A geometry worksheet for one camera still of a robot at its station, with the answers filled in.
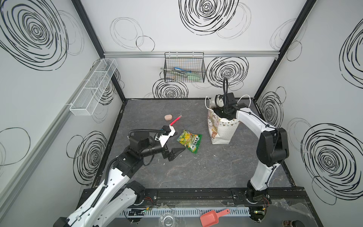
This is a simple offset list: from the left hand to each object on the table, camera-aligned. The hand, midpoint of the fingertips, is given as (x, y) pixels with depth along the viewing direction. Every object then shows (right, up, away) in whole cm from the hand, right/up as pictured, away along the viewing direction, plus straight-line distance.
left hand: (179, 140), depth 65 cm
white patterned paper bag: (+24, +2, +17) cm, 30 cm away
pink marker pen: (-3, +8, +42) cm, 43 cm away
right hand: (+24, +12, +28) cm, 39 cm away
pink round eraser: (-10, +9, +42) cm, 44 cm away
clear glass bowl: (-6, -40, +4) cm, 41 cm away
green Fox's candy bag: (+7, -6, +26) cm, 28 cm away
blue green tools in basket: (+4, +36, +22) cm, 42 cm away
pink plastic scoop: (+16, -39, +4) cm, 42 cm away
